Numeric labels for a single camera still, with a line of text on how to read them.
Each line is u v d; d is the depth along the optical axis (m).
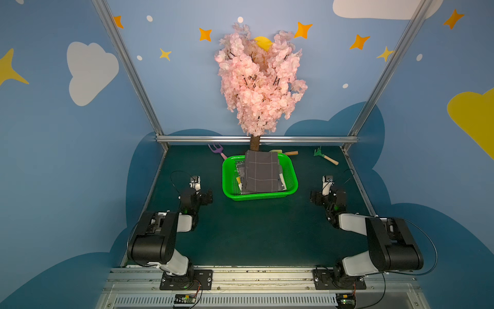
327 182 0.82
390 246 0.45
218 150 1.20
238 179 1.02
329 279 0.74
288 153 1.17
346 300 0.73
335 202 0.73
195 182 0.82
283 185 1.00
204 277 0.75
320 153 1.19
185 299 0.72
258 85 0.73
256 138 1.01
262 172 0.99
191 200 0.72
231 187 1.01
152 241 0.45
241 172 0.98
